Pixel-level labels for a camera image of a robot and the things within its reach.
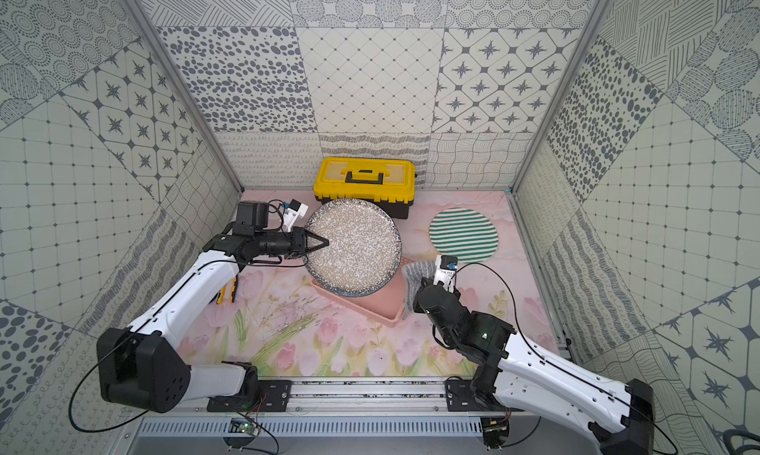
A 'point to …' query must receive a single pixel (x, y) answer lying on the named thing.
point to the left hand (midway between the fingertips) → (324, 237)
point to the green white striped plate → (464, 232)
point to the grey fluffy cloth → (413, 274)
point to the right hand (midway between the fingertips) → (424, 284)
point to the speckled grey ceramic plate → (364, 249)
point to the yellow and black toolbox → (388, 182)
